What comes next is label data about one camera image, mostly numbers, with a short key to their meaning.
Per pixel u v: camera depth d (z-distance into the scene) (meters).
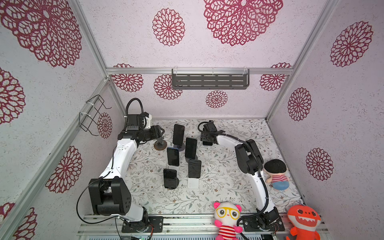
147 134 0.76
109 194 0.44
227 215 0.70
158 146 1.03
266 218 0.64
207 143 1.01
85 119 0.73
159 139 1.00
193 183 0.88
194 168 0.97
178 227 0.73
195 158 0.92
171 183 0.91
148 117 0.76
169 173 0.75
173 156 0.86
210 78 0.94
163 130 0.81
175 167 0.92
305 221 0.68
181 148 1.02
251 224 0.73
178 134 0.97
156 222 0.73
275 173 0.85
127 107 0.65
